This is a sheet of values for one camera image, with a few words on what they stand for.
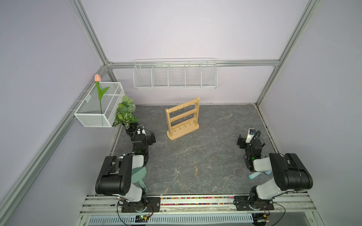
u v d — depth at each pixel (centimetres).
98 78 79
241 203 74
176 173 85
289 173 46
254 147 70
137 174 85
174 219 157
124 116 79
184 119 92
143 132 82
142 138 78
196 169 87
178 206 74
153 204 74
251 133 80
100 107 77
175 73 99
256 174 82
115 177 45
